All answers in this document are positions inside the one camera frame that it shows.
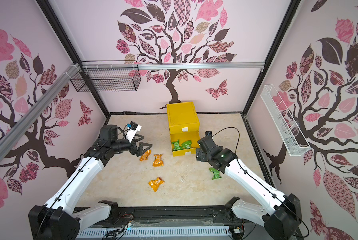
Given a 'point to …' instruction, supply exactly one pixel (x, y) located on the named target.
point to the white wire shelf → (289, 131)
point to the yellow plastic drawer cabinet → (182, 118)
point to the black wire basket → (108, 76)
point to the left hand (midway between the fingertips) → (145, 144)
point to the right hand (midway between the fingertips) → (208, 153)
